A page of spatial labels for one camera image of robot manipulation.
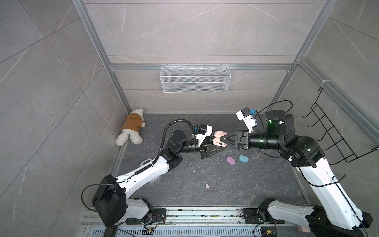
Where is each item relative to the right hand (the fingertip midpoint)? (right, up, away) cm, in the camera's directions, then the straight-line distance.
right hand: (224, 138), depth 56 cm
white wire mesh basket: (-10, +37, +45) cm, 59 cm away
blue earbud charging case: (+20, -17, +36) cm, 45 cm away
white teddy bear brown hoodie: (-56, +4, +46) cm, 73 cm away
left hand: (+1, -3, +3) cm, 4 cm away
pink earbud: (-4, -30, +26) cm, 40 cm away
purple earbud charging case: (+12, -17, +36) cm, 41 cm away
